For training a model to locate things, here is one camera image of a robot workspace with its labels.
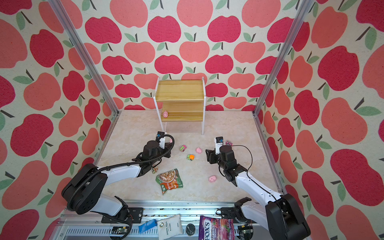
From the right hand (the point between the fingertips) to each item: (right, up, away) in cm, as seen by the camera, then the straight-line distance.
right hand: (213, 149), depth 86 cm
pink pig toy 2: (-1, -17, -2) cm, 17 cm away
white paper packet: (-24, -35, -16) cm, 45 cm away
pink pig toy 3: (-8, -3, +11) cm, 14 cm away
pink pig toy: (-30, +21, +9) cm, 38 cm away
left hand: (-23, +2, +2) cm, 23 cm away
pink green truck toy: (-19, -1, +11) cm, 22 cm away
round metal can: (-13, -30, -24) cm, 41 cm away
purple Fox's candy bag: (-2, -34, -19) cm, 39 cm away
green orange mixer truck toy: (-14, -6, +7) cm, 17 cm away
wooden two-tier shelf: (-19, +28, -4) cm, 34 cm away
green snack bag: (-26, -18, -2) cm, 32 cm away
